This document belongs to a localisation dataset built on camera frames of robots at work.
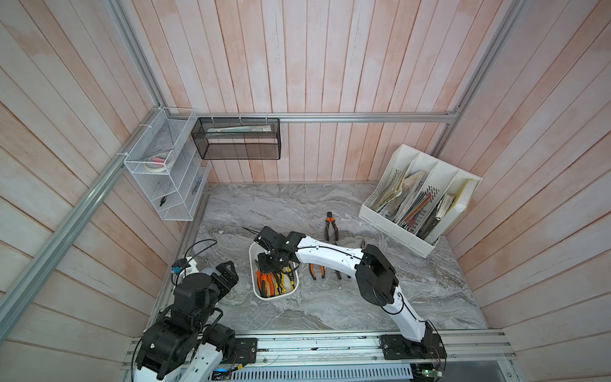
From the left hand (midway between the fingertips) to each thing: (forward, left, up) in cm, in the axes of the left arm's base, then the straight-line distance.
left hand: (225, 274), depth 69 cm
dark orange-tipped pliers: (+34, -36, -19) cm, 53 cm away
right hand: (+9, -8, -15) cm, 19 cm away
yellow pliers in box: (+5, -16, -20) cm, 26 cm away
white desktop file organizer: (+40, -74, -12) cm, 84 cm away
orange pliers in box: (+5, -8, -17) cm, 20 cm away
